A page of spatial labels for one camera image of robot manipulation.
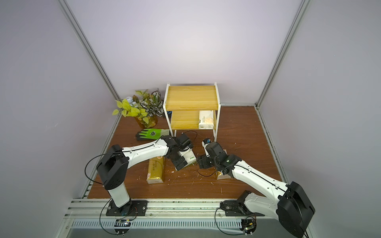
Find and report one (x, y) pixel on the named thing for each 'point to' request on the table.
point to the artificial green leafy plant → (144, 103)
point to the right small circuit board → (248, 226)
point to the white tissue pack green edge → (189, 155)
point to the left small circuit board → (122, 226)
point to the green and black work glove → (151, 134)
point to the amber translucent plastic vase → (147, 122)
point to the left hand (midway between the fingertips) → (180, 159)
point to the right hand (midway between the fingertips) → (202, 155)
